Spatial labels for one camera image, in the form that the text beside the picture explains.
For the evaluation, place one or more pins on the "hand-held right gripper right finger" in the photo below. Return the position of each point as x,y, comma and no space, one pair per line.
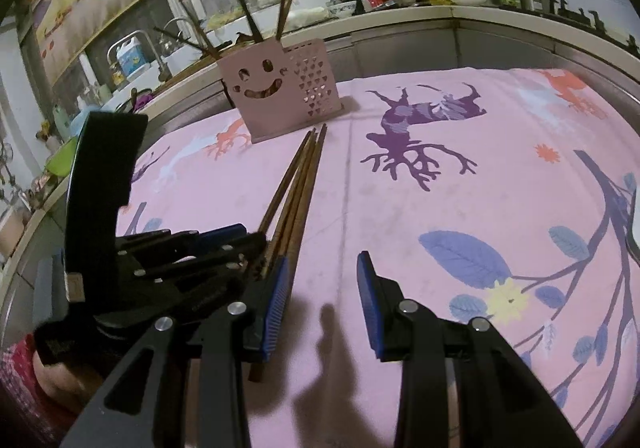
367,298

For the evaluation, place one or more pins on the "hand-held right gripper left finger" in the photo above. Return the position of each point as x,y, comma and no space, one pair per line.
275,308

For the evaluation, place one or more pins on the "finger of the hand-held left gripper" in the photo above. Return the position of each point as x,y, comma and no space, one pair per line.
225,231
240,248

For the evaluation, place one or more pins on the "bundle of wooden chopsticks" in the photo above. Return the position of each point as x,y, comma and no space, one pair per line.
302,177

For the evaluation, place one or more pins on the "pink smiley chopstick holder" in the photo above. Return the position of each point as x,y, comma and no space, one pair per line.
270,116

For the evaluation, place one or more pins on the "dark brown single chopstick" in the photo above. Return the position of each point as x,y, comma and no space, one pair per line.
239,2
185,43
194,25
246,0

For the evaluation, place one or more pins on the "person's left forearm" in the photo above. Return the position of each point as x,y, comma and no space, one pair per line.
60,380

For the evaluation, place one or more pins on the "green plastic bowl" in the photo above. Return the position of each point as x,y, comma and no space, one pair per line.
62,160

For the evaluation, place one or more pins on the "blue plastic lid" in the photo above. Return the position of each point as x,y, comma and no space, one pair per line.
77,125

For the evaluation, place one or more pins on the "white detergent jug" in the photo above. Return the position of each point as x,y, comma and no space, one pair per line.
132,60

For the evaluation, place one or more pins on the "tall steel faucet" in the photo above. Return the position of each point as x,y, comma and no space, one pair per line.
156,57

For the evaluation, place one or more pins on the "curved steel faucet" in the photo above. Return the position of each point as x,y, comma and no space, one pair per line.
172,19

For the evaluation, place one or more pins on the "pink printed tablecloth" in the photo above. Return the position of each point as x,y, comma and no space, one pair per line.
450,127

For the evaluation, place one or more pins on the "white cloth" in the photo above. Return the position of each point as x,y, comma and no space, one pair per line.
310,16

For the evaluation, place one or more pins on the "blue patterned bowl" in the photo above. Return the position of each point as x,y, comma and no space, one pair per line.
342,9

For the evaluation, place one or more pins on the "white power bank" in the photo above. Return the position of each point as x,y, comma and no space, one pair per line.
635,243

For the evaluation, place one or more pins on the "black gas stove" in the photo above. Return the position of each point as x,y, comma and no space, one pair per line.
575,17

